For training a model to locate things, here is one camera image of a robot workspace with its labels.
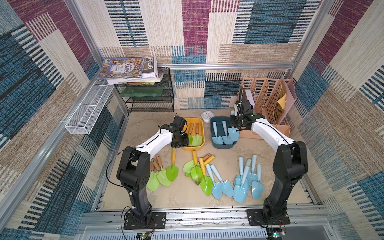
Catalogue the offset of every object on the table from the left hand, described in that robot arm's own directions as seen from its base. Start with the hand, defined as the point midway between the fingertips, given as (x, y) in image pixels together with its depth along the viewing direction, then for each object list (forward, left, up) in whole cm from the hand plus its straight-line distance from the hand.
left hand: (186, 142), depth 93 cm
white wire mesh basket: (+15, +61, +11) cm, 64 cm away
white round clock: (+27, -15, -5) cm, 31 cm away
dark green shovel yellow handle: (-16, -6, -6) cm, 18 cm away
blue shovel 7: (-18, -38, -8) cm, 43 cm away
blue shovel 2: (-24, -22, -8) cm, 34 cm away
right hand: (+12, -28, +8) cm, 32 cm away
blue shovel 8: (-25, -39, -7) cm, 47 cm away
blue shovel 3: (+6, -20, -7) cm, 22 cm away
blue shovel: (-24, -17, -8) cm, 31 cm away
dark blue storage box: (+13, -24, -6) cm, 28 cm away
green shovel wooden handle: (-21, +19, -8) cm, 29 cm away
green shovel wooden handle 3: (+16, -7, -6) cm, 19 cm away
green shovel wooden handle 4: (+16, -3, -6) cm, 18 cm away
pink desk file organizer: (+30, -61, +10) cm, 69 cm away
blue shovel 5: (+2, -29, +4) cm, 29 cm away
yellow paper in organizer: (+16, -57, +18) cm, 62 cm away
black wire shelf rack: (+39, +17, -2) cm, 42 cm away
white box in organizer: (+25, -42, +13) cm, 51 cm away
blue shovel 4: (+7, -27, -7) cm, 29 cm away
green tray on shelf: (+31, +30, +16) cm, 46 cm away
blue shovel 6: (-20, -29, -7) cm, 36 cm away
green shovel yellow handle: (-21, -11, -8) cm, 25 cm away
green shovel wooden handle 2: (-18, +14, -8) cm, 24 cm away
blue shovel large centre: (-28, -29, -7) cm, 41 cm away
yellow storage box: (+12, -10, -5) cm, 16 cm away
